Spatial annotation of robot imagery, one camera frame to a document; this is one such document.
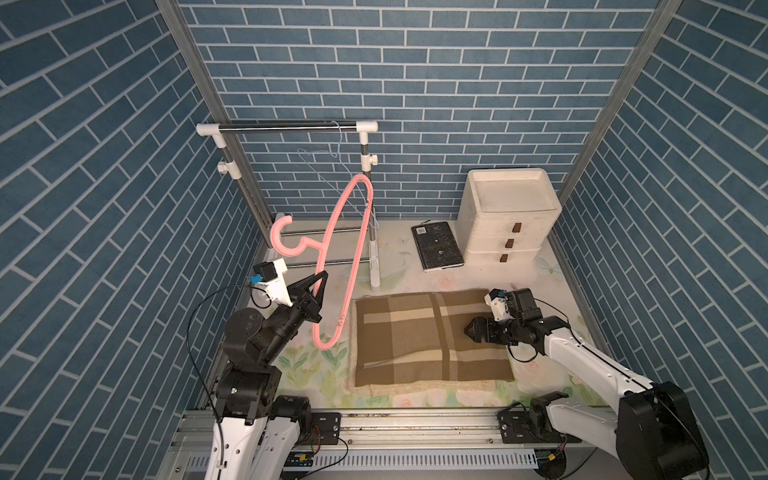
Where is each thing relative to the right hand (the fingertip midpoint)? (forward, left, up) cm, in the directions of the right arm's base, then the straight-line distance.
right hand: (479, 331), depth 86 cm
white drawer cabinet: (+28, -6, +20) cm, 35 cm away
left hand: (-5, +36, +31) cm, 48 cm away
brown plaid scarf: (-3, +17, -2) cm, 17 cm away
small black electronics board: (-34, +45, -7) cm, 57 cm away
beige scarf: (-17, +22, -3) cm, 28 cm away
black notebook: (+34, +12, -3) cm, 36 cm away
